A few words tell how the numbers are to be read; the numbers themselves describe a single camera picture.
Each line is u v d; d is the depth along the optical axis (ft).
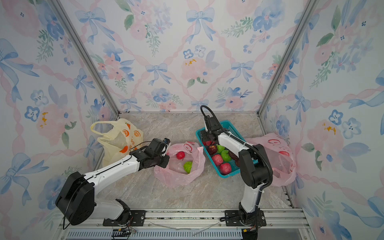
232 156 2.82
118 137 2.96
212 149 2.97
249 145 1.72
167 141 2.56
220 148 3.09
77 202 1.35
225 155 2.94
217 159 2.89
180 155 2.97
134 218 2.40
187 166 2.81
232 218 2.37
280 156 2.55
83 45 2.75
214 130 2.44
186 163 2.88
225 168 2.80
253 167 1.62
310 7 2.26
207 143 3.05
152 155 2.13
